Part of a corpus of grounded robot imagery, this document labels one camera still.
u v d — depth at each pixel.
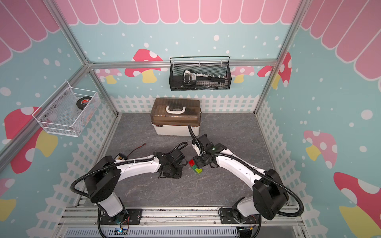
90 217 0.76
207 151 0.61
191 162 0.89
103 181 0.46
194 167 0.89
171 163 0.69
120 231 0.71
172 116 0.89
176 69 0.91
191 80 0.87
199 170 0.87
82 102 0.79
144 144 1.03
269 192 0.42
